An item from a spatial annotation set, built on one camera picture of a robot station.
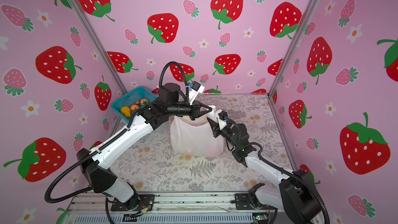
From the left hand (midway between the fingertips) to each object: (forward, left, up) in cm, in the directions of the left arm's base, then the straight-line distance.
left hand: (212, 109), depth 64 cm
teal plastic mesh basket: (+35, +58, -31) cm, 74 cm away
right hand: (+5, 0, -12) cm, 13 cm away
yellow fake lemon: (+24, +58, -32) cm, 70 cm away
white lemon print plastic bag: (-2, +8, -20) cm, 22 cm away
